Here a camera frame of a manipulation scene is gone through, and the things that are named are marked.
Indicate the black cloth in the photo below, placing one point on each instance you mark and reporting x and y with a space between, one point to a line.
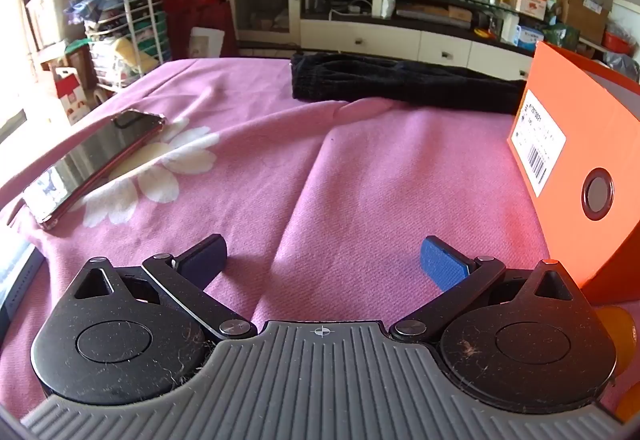
400 85

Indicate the red and white house box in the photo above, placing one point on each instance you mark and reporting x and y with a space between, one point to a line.
72 95

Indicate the orange cardboard box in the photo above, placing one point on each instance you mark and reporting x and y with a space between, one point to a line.
600 130

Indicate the blue tissue box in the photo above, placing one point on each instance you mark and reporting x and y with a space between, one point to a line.
530 39

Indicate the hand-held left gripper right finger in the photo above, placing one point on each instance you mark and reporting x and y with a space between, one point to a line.
442 265

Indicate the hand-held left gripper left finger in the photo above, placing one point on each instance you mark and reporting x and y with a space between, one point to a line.
205 261

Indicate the orange mandarin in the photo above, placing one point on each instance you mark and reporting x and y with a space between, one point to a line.
617 325

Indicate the red basket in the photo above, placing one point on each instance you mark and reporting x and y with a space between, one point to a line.
619 42

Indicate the white paper bag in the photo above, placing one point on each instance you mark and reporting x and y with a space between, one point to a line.
206 42

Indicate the white board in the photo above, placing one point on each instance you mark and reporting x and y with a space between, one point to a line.
625 17

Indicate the white storage bin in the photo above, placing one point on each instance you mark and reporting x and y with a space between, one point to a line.
50 10

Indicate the black smartphone in clear case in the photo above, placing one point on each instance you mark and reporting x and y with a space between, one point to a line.
90 165

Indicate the white and black television stand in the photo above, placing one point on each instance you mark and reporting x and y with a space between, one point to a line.
380 37

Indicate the brown cardboard box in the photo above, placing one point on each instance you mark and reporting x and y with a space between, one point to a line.
582 17

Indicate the pink blanket with white flowers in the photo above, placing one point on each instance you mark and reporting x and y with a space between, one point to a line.
310 170

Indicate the blue grey flat object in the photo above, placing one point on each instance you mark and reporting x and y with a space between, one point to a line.
17 280

